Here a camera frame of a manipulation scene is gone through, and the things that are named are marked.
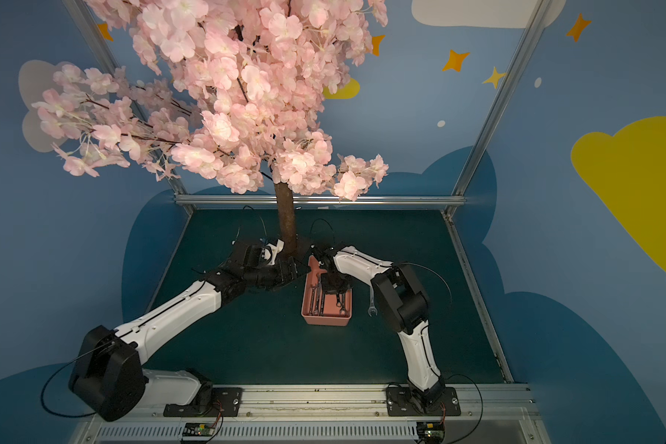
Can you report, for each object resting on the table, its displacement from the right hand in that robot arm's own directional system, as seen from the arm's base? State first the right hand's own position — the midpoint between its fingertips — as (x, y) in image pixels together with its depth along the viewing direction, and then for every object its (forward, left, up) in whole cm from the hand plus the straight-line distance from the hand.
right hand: (338, 288), depth 97 cm
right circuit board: (-40, -27, -3) cm, 49 cm away
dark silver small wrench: (-6, -1, 0) cm, 6 cm away
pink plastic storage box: (-11, +1, +1) cm, 11 cm away
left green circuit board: (-44, +34, -1) cm, 55 cm away
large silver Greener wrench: (-6, +6, 0) cm, 9 cm away
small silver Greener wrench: (-6, +8, 0) cm, 10 cm away
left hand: (-5, +10, +18) cm, 21 cm away
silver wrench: (-7, -12, 0) cm, 14 cm away
